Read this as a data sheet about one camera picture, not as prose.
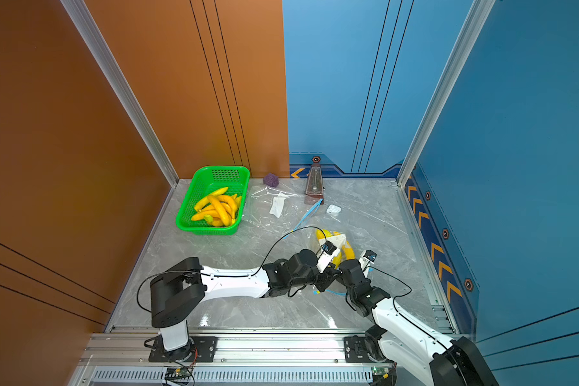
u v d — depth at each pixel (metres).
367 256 0.76
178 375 0.72
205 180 1.12
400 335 0.51
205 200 1.08
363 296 0.64
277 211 1.03
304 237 0.94
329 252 0.69
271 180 1.15
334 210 1.08
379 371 0.72
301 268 0.62
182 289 0.51
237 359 0.73
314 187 1.05
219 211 0.97
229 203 1.01
